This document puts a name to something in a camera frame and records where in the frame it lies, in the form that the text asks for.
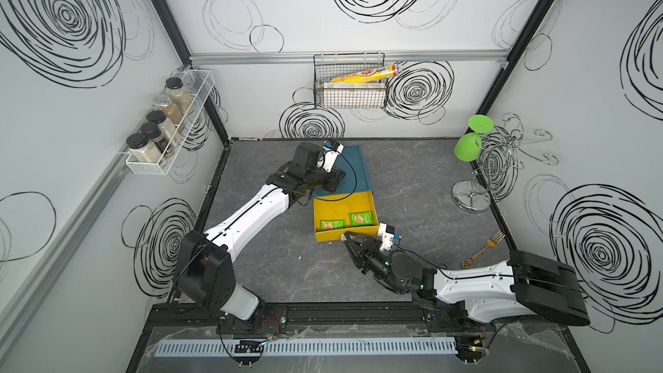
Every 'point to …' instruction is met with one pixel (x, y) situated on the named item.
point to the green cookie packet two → (361, 218)
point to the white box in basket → (354, 95)
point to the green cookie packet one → (332, 224)
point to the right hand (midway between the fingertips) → (343, 242)
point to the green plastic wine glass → (468, 147)
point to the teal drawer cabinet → (355, 180)
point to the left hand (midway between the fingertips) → (341, 173)
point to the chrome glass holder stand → (501, 155)
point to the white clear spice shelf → (199, 83)
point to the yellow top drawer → (337, 215)
